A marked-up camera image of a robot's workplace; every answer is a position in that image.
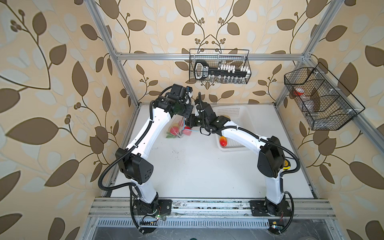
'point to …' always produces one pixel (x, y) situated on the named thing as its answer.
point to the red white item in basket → (299, 91)
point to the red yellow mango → (223, 141)
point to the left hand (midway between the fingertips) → (189, 107)
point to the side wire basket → (327, 104)
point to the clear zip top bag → (174, 121)
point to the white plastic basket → (242, 116)
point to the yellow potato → (226, 116)
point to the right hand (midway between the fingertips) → (187, 119)
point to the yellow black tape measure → (287, 164)
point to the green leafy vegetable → (169, 135)
